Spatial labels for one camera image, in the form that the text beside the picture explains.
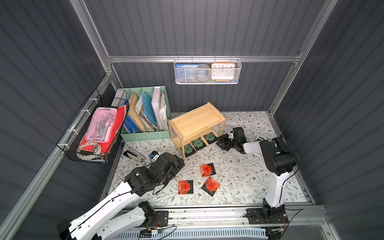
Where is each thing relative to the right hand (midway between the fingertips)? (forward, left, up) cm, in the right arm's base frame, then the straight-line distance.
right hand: (218, 139), depth 99 cm
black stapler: (-12, +54, -2) cm, 56 cm away
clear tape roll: (-24, +59, +24) cm, 68 cm away
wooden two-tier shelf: (-1, +15, +16) cm, 22 cm away
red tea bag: (-30, +20, -3) cm, 37 cm away
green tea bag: (-7, +19, -2) cm, 21 cm away
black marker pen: (+6, -49, -8) cm, 50 cm away
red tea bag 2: (-20, +8, -4) cm, 22 cm away
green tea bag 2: (-3, +13, -2) cm, 13 cm away
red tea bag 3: (-30, +6, -4) cm, 30 cm away
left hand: (-26, +22, +16) cm, 38 cm away
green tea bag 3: (+2, +5, -2) cm, 6 cm away
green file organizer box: (+9, +46, +13) cm, 48 cm away
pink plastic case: (-11, +61, +27) cm, 68 cm away
